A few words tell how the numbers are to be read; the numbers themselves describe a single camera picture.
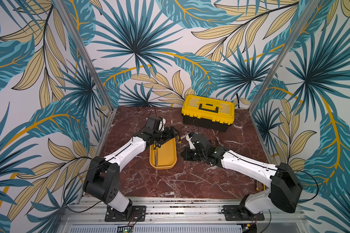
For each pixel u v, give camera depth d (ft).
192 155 2.34
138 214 2.35
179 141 2.75
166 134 2.50
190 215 2.44
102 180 1.42
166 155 3.11
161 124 2.35
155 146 3.16
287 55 2.79
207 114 3.20
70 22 2.38
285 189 1.37
